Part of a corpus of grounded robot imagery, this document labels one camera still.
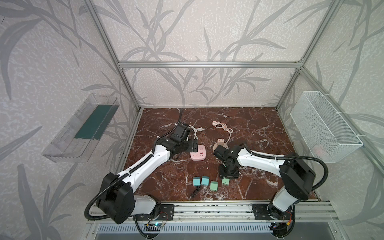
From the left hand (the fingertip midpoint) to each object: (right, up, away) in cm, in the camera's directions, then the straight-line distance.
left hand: (193, 140), depth 83 cm
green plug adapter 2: (+18, -23, -1) cm, 29 cm away
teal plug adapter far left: (+2, -23, -1) cm, 23 cm away
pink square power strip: (+4, -10, +8) cm, 13 cm away
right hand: (+16, -19, 0) cm, 25 cm away
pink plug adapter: (+17, -2, +10) cm, 20 cm away
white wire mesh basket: (+59, +4, -21) cm, 63 cm away
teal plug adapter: (+7, -22, -1) cm, 23 cm away
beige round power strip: (+14, -5, +15) cm, 22 cm away
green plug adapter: (+12, -25, -3) cm, 27 cm away
